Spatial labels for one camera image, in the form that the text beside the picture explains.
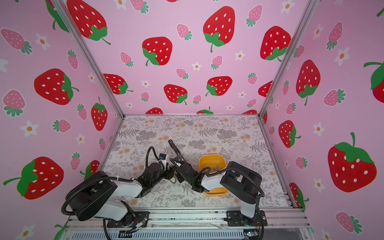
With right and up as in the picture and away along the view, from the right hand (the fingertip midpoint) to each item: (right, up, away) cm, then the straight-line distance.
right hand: (176, 168), depth 88 cm
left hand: (-2, +1, +2) cm, 3 cm away
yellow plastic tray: (+25, +3, +5) cm, 26 cm away
